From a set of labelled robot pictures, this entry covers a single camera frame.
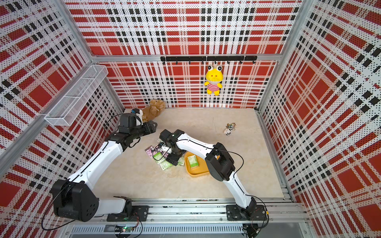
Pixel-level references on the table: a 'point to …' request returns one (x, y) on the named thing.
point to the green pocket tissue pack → (158, 156)
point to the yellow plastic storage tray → (202, 170)
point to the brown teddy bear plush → (149, 113)
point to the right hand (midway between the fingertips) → (180, 156)
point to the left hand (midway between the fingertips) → (154, 125)
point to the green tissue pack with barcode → (165, 165)
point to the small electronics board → (120, 228)
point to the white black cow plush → (227, 131)
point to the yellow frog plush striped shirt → (214, 76)
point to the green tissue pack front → (181, 161)
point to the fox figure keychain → (231, 126)
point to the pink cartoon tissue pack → (150, 151)
